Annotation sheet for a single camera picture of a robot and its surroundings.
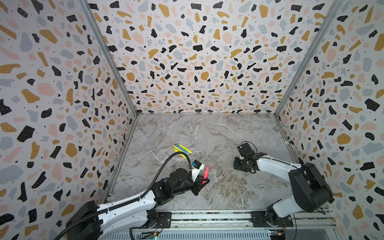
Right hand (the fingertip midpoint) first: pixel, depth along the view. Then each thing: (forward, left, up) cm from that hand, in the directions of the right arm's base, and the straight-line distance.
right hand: (233, 163), depth 92 cm
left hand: (-15, +15, +14) cm, 26 cm away
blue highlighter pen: (+10, +33, -1) cm, 34 cm away
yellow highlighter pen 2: (+6, +33, -2) cm, 33 cm away
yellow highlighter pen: (+11, +30, -1) cm, 32 cm away
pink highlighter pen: (-14, +17, +15) cm, 27 cm away
